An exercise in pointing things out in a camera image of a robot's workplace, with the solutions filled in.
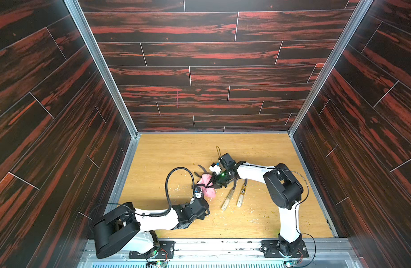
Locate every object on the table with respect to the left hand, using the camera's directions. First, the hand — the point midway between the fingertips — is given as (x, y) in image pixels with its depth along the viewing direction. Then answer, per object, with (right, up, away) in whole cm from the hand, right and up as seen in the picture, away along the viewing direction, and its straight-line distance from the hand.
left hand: (204, 208), depth 86 cm
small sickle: (0, +19, +15) cm, 24 cm away
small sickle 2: (+11, +3, 0) cm, 12 cm away
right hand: (+3, +11, +7) cm, 13 cm away
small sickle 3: (+21, +7, +4) cm, 22 cm away
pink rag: (+1, +12, +3) cm, 13 cm away
